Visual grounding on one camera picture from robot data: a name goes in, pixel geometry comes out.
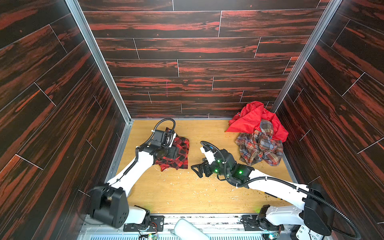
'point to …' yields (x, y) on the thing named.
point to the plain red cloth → (249, 118)
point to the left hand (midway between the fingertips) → (173, 149)
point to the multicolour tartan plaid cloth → (260, 145)
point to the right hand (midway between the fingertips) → (199, 161)
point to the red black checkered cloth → (180, 160)
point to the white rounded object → (185, 230)
